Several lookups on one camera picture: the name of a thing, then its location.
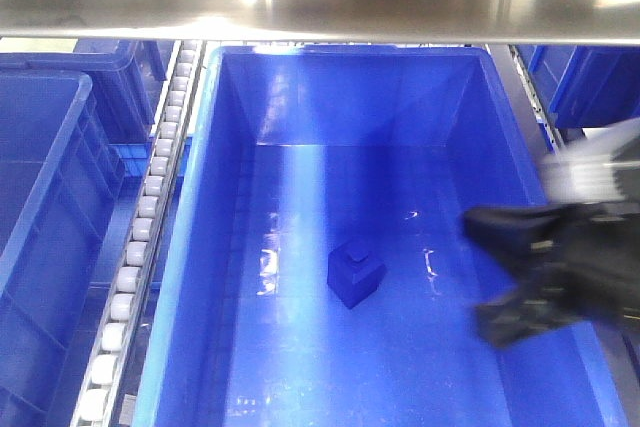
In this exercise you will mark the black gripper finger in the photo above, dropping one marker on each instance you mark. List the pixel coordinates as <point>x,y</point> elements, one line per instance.
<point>515,237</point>
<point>520,319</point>

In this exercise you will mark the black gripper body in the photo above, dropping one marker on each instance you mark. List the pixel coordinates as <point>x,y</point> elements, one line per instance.
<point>600,267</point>

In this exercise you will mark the blue plastic box with knob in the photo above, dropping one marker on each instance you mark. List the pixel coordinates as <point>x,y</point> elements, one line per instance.
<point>352,282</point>

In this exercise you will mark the large blue plastic bin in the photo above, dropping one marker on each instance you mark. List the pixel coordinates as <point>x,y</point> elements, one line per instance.
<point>350,372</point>

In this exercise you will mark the steel rack with roller tracks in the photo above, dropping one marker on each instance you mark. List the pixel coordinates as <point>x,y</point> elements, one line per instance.
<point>320,2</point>

